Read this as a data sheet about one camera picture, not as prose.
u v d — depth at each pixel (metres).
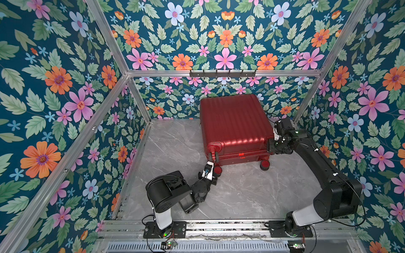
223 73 0.93
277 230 0.73
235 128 0.83
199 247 0.77
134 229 0.75
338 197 0.42
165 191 0.49
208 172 0.71
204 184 0.66
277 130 0.68
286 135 0.59
